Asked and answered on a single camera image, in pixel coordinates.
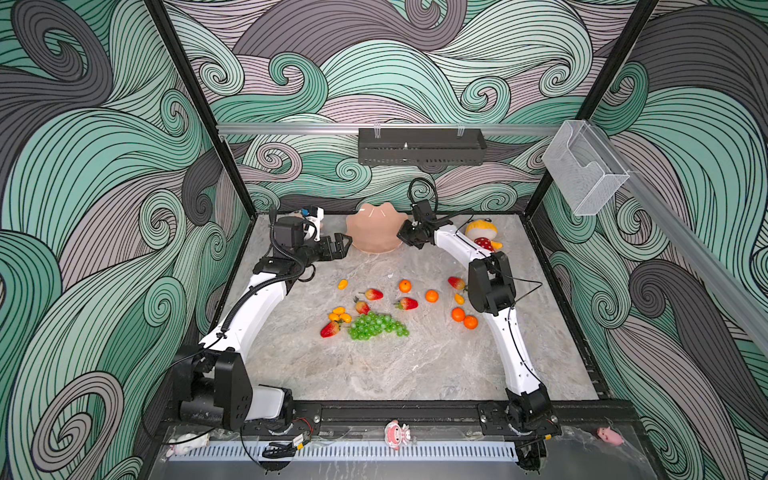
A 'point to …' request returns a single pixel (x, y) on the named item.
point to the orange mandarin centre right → (431, 296)
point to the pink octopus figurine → (396, 434)
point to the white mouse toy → (179, 445)
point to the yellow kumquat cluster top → (339, 310)
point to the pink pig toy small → (610, 436)
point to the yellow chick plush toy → (483, 232)
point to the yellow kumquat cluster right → (346, 317)
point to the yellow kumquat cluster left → (333, 317)
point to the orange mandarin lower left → (458, 314)
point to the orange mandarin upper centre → (405, 286)
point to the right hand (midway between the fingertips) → (399, 233)
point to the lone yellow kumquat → (343, 284)
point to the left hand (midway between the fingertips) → (340, 237)
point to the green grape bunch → (373, 323)
